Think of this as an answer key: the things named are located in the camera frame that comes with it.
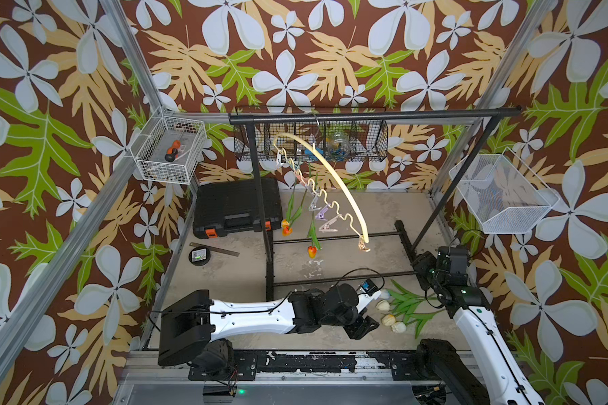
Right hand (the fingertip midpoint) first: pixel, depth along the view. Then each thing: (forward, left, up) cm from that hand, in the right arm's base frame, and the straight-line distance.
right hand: (419, 259), depth 82 cm
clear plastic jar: (+41, +24, +14) cm, 49 cm away
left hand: (-19, +18, +1) cm, 26 cm away
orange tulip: (+12, +44, +3) cm, 46 cm away
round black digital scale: (+8, +79, -11) cm, 80 cm away
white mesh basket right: (+17, -28, +13) cm, 35 cm away
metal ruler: (+12, +73, -14) cm, 75 cm away
